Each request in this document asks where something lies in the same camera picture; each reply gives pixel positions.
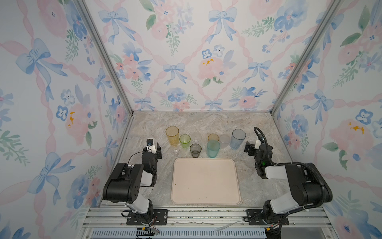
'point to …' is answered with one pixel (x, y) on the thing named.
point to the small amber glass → (213, 137)
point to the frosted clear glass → (224, 140)
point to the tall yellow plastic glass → (172, 132)
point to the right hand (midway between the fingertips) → (257, 141)
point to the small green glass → (184, 139)
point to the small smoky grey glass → (195, 149)
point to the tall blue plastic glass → (238, 136)
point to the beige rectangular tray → (205, 181)
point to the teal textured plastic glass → (213, 148)
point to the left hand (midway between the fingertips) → (154, 143)
